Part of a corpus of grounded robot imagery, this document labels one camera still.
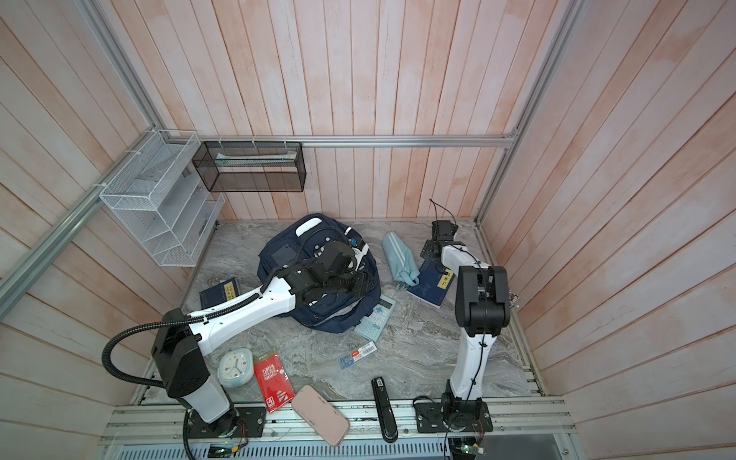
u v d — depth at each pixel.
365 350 0.84
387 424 0.70
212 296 0.96
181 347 0.42
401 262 1.03
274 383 0.80
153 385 0.48
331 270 0.60
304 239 1.04
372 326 0.90
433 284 1.00
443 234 0.82
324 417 0.74
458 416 0.65
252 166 1.05
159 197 0.73
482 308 0.55
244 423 0.72
